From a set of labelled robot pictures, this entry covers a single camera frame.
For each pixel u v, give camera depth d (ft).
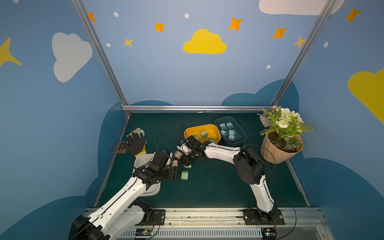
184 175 2.87
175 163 3.04
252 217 2.45
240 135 3.50
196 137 3.45
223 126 3.65
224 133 3.51
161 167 2.09
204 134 3.52
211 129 3.53
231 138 3.42
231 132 3.53
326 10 2.32
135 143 3.32
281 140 2.84
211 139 3.41
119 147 3.29
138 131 3.60
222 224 2.41
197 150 2.42
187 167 2.95
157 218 2.41
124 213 1.87
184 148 2.83
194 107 3.90
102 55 2.81
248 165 1.77
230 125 3.65
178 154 3.12
